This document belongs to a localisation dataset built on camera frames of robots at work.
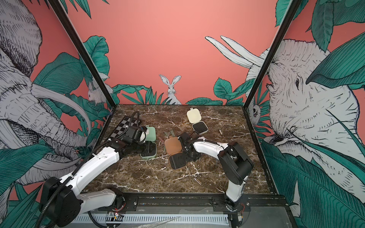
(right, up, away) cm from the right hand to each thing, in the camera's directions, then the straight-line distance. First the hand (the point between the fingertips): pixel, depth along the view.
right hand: (188, 156), depth 90 cm
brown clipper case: (-10, +6, +2) cm, 12 cm away
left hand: (-20, +9, -8) cm, 24 cm away
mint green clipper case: (-20, +10, -18) cm, 29 cm away
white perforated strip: (-14, -26, -20) cm, 35 cm away
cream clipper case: (+5, +26, +18) cm, 32 cm away
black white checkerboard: (-48, +20, +15) cm, 54 cm away
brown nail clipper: (+6, -13, -8) cm, 17 cm away
